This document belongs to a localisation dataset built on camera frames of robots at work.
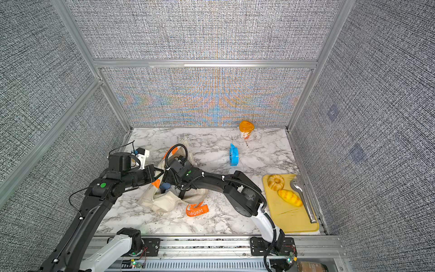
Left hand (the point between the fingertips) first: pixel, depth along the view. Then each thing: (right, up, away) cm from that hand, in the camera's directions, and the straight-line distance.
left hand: (166, 170), depth 72 cm
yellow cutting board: (+57, -26, +13) cm, 64 cm away
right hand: (-5, -5, +14) cm, 15 cm away
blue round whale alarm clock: (+31, +5, +21) cm, 38 cm away
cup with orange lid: (+40, +21, +35) cm, 57 cm away
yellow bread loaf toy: (+59, -16, +13) cm, 62 cm away
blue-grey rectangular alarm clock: (-3, -9, +9) cm, 13 cm away
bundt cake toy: (+53, -9, +18) cm, 57 cm away
